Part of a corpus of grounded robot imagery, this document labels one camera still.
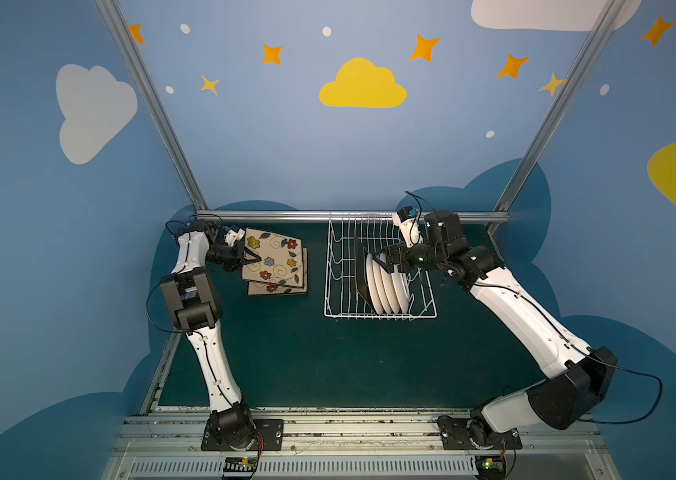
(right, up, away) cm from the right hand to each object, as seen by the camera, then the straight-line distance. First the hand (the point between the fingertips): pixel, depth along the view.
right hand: (388, 248), depth 76 cm
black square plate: (-6, -5, +11) cm, 14 cm away
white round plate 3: (+2, -12, +10) cm, 15 cm away
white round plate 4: (+6, -12, +12) cm, 18 cm away
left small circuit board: (-38, -55, -3) cm, 66 cm away
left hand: (-41, -4, +23) cm, 47 cm away
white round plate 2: (-1, -11, +9) cm, 14 cm away
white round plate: (-3, -10, +8) cm, 14 cm away
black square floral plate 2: (-40, -13, +25) cm, 49 cm away
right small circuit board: (+26, -55, -3) cm, 61 cm away
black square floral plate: (-33, -3, +27) cm, 43 cm away
